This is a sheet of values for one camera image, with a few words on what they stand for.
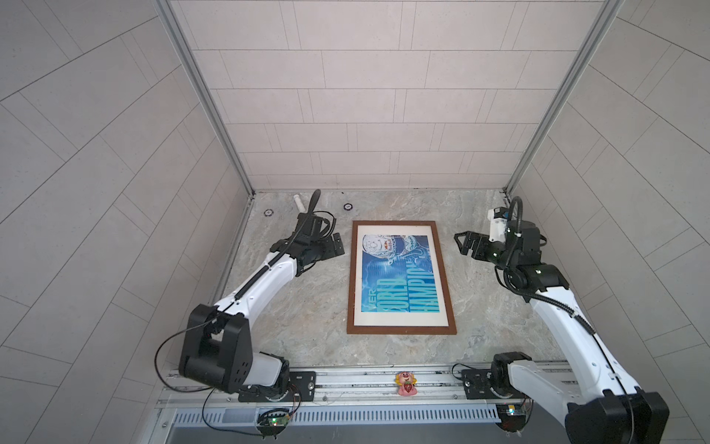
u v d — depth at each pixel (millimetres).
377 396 707
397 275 913
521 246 559
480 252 676
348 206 1114
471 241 680
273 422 644
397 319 831
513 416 680
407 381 702
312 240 646
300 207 1099
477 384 711
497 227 679
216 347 408
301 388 708
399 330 809
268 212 1086
